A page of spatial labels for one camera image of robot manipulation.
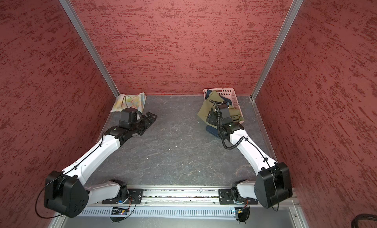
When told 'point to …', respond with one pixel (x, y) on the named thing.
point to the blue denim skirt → (211, 129)
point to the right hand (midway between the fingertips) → (213, 118)
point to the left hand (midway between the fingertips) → (153, 123)
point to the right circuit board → (243, 213)
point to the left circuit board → (119, 212)
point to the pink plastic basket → (230, 94)
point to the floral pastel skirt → (122, 101)
